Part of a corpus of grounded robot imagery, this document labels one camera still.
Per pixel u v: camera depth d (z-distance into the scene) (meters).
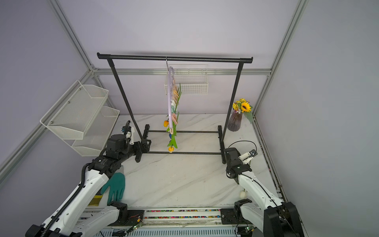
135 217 0.74
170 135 0.91
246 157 0.72
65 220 0.39
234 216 0.73
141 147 0.68
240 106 0.90
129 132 0.66
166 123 0.93
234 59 0.56
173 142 0.80
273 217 0.40
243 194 0.80
